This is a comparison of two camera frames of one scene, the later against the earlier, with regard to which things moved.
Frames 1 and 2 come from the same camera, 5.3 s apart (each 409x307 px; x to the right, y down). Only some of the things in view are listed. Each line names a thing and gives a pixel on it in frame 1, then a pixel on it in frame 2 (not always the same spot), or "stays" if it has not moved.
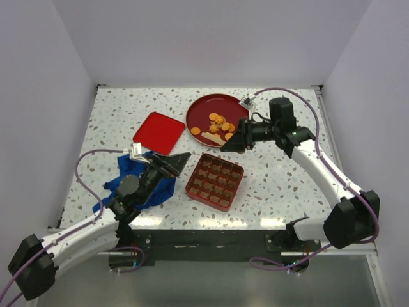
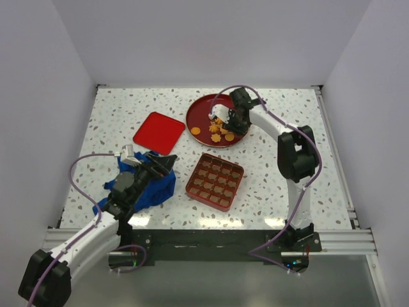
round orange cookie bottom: (228, 135) stays
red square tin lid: (159, 132) stays
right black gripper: (242, 139) → (230, 127)
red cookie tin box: (215, 181) stays
